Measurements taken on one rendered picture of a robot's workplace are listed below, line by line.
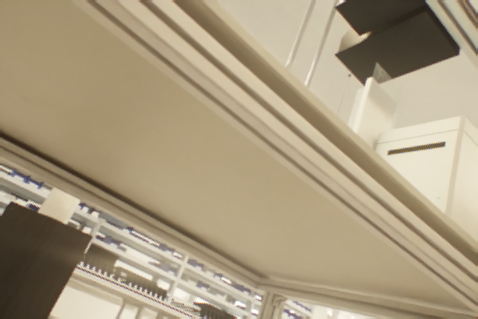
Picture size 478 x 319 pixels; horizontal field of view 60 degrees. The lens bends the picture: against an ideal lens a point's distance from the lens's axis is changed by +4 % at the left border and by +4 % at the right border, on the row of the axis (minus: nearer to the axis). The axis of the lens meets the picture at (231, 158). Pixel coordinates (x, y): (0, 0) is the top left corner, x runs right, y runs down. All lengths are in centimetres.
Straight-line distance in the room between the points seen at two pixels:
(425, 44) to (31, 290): 118
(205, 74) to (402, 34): 72
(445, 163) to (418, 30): 37
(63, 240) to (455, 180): 101
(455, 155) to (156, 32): 58
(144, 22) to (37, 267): 99
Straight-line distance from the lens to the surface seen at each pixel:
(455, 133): 84
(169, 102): 62
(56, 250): 130
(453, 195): 78
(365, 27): 108
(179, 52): 41
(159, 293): 542
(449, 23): 107
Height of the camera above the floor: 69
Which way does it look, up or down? 24 degrees up
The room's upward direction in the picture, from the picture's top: 22 degrees clockwise
